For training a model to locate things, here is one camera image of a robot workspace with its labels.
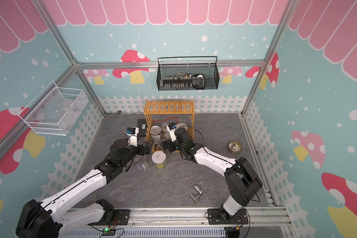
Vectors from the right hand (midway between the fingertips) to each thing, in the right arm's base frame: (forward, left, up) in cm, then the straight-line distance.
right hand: (166, 140), depth 85 cm
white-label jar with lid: (0, -8, +13) cm, 15 cm away
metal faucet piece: (-22, -17, -14) cm, 32 cm away
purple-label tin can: (-11, +15, -8) cm, 20 cm away
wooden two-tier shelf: (+40, +3, -10) cm, 41 cm away
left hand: (-3, +10, +4) cm, 11 cm away
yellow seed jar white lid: (-8, +4, -7) cm, 12 cm away
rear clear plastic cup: (+16, +4, -9) cm, 19 cm away
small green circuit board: (-42, +29, -18) cm, 54 cm away
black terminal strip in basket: (+32, -11, +18) cm, 38 cm away
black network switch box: (+25, +22, -14) cm, 36 cm away
